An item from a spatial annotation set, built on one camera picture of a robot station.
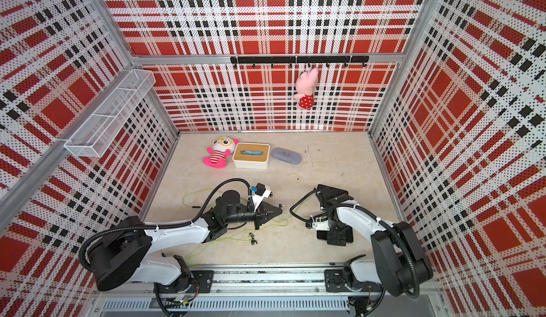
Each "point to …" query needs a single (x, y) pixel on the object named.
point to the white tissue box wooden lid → (251, 152)
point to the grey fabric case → (286, 156)
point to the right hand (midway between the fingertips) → (343, 227)
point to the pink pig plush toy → (306, 85)
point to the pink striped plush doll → (221, 149)
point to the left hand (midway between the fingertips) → (283, 211)
